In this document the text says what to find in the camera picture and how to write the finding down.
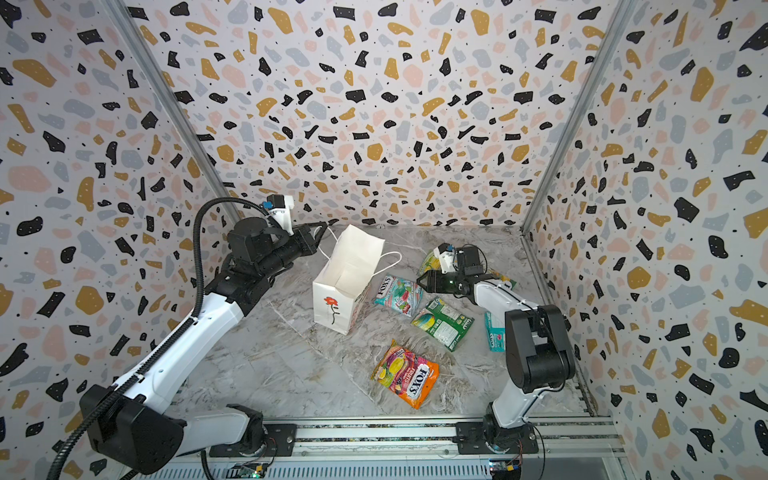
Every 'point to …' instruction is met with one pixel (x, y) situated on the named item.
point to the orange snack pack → (406, 374)
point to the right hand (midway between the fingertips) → (420, 275)
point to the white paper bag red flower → (354, 261)
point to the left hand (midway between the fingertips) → (326, 219)
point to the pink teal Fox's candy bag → (399, 294)
